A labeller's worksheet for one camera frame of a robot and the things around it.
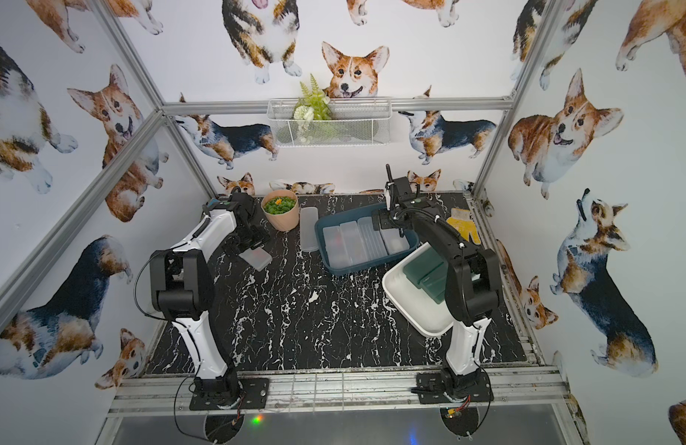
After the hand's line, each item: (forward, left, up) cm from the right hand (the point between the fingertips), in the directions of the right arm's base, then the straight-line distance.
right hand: (384, 215), depth 92 cm
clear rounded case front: (-2, -4, -12) cm, 13 cm away
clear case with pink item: (-7, +46, -14) cm, 49 cm away
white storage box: (-28, -14, -17) cm, 36 cm away
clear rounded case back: (+13, +30, -15) cm, 36 cm away
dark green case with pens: (-13, -13, -12) cm, 22 cm away
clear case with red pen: (-2, +17, -17) cm, 25 cm away
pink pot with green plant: (+7, +37, -3) cm, 38 cm away
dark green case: (-19, -16, -13) cm, 29 cm away
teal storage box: (+1, +11, -15) cm, 19 cm away
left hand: (-5, +43, -7) cm, 43 cm away
